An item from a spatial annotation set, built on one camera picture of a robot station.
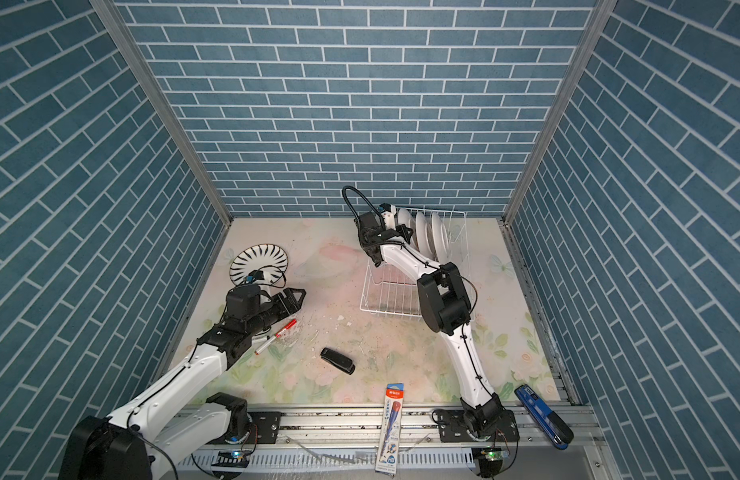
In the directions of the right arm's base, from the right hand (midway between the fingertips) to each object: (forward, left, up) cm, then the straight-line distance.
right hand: (409, 229), depth 99 cm
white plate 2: (-2, -5, 0) cm, 5 cm away
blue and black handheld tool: (-51, -38, -13) cm, 65 cm away
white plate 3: (-3, -10, 0) cm, 11 cm away
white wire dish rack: (-17, +6, -13) cm, 22 cm away
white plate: (+4, +2, +2) cm, 4 cm away
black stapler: (-40, +18, -12) cm, 46 cm away
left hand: (-27, +30, -1) cm, 41 cm away
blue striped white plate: (-6, +50, -13) cm, 52 cm away
